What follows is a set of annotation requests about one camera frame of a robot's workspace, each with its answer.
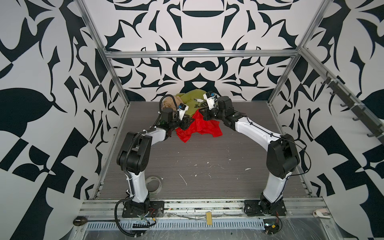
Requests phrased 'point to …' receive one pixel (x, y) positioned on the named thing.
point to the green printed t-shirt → (195, 99)
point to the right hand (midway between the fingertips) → (200, 108)
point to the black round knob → (80, 220)
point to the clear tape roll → (153, 185)
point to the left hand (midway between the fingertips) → (191, 114)
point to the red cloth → (200, 125)
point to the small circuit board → (272, 226)
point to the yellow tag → (209, 218)
